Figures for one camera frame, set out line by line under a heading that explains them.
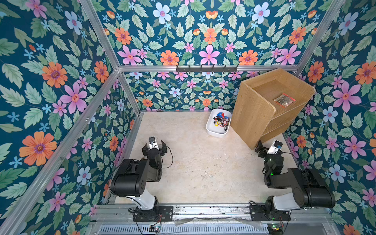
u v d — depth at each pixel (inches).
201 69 36.7
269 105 27.6
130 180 18.1
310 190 16.9
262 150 31.6
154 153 28.4
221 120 44.8
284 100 31.4
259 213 28.9
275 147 29.4
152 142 30.6
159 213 28.3
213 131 40.1
